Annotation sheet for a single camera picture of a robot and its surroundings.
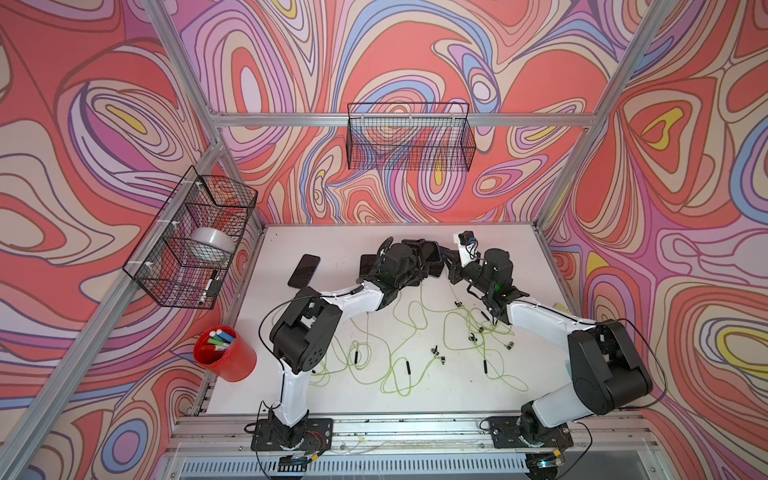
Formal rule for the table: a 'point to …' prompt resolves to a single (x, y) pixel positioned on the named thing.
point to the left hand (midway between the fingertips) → (436, 246)
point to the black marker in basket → (214, 272)
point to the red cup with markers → (225, 354)
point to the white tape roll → (212, 242)
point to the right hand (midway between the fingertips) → (443, 257)
